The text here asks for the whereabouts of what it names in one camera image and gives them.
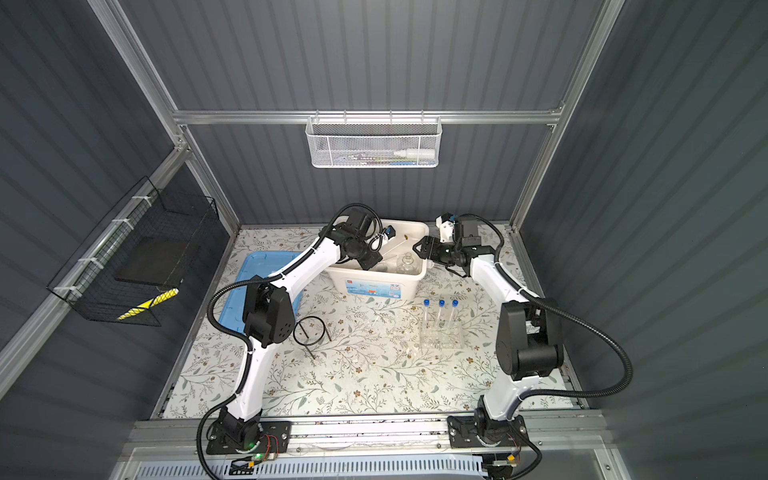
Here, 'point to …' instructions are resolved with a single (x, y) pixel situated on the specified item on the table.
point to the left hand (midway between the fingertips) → (375, 254)
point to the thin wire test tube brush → (405, 238)
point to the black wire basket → (88, 285)
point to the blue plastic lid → (256, 263)
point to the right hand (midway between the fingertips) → (425, 250)
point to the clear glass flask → (409, 264)
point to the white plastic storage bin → (396, 277)
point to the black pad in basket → (158, 261)
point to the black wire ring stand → (309, 331)
